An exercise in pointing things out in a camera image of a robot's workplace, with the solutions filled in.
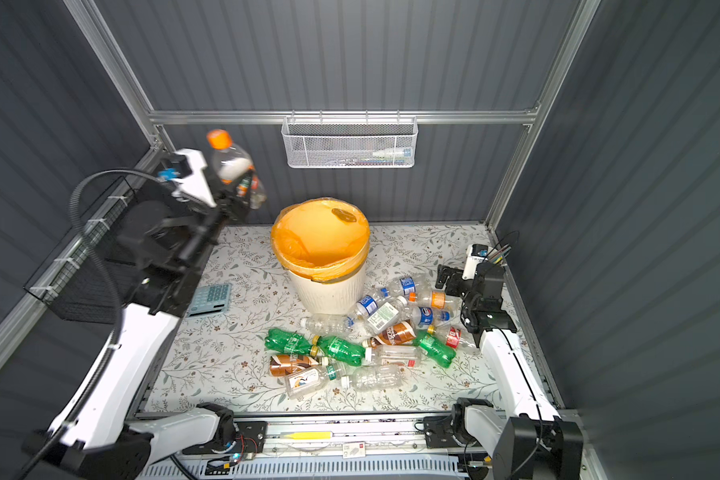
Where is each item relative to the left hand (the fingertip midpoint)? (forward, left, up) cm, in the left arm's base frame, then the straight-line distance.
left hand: (238, 168), depth 55 cm
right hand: (-1, -50, -33) cm, 60 cm away
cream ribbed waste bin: (-3, -17, -41) cm, 44 cm away
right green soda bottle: (-16, -16, -48) cm, 53 cm away
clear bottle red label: (-16, -31, -54) cm, 64 cm away
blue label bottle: (+4, -38, -48) cm, 62 cm away
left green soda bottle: (-12, -1, -51) cm, 52 cm away
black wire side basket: (-7, +41, -24) cm, 48 cm away
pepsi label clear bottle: (-7, -43, -48) cm, 64 cm away
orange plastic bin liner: (+15, -11, -36) cm, 40 cm away
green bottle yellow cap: (-16, -43, -49) cm, 67 cm away
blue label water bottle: (-2, -25, -48) cm, 55 cm away
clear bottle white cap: (-5, -13, -53) cm, 55 cm away
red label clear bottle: (-14, -49, -48) cm, 70 cm away
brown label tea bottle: (-19, 0, -49) cm, 53 cm away
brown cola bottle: (-13, -32, -46) cm, 57 cm away
